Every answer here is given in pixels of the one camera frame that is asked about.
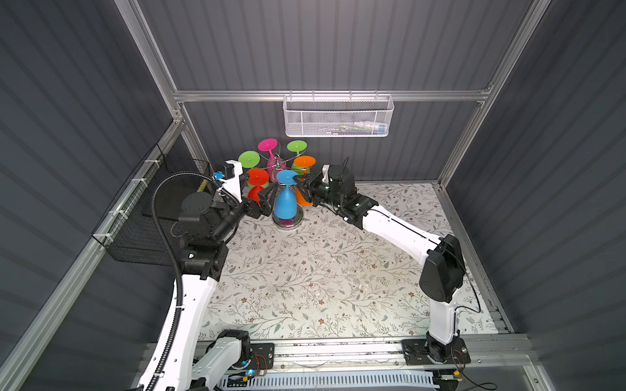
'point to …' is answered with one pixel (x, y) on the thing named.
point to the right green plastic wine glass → (298, 146)
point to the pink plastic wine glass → (275, 164)
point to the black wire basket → (130, 229)
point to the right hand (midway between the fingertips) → (293, 181)
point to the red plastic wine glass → (257, 178)
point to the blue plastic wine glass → (285, 205)
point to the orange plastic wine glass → (304, 161)
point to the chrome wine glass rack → (298, 220)
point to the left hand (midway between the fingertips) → (262, 179)
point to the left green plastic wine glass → (249, 159)
